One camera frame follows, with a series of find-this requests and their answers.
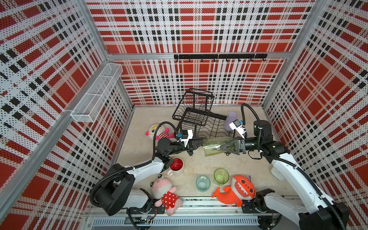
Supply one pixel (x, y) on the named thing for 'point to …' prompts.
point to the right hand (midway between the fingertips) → (224, 147)
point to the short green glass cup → (221, 176)
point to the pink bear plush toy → (162, 188)
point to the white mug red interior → (176, 165)
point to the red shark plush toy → (241, 188)
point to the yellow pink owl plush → (158, 131)
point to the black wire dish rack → (197, 118)
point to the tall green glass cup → (212, 146)
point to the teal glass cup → (202, 183)
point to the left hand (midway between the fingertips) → (208, 138)
